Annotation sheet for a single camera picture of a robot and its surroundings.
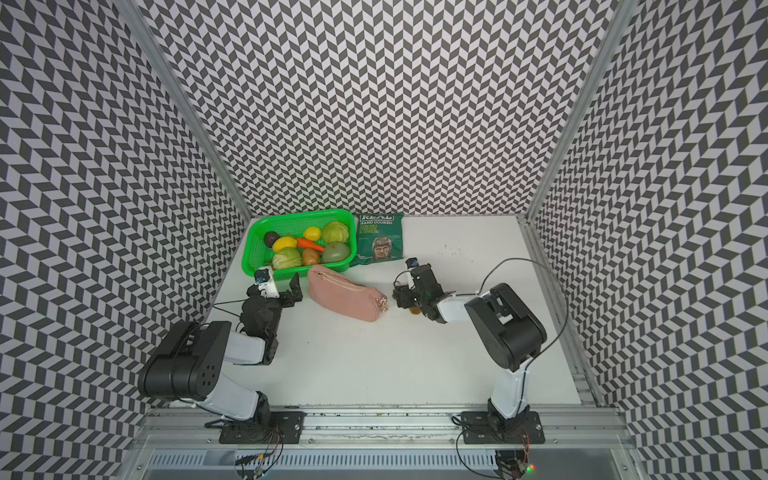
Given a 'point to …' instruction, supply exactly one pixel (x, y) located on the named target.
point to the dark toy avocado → (270, 238)
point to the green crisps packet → (379, 237)
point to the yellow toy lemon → (312, 233)
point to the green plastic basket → (255, 254)
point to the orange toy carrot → (309, 244)
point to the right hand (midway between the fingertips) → (403, 293)
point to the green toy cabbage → (334, 232)
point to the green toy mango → (335, 251)
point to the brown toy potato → (310, 256)
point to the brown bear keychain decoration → (415, 310)
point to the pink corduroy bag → (333, 292)
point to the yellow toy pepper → (283, 242)
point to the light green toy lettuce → (286, 257)
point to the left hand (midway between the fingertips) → (281, 277)
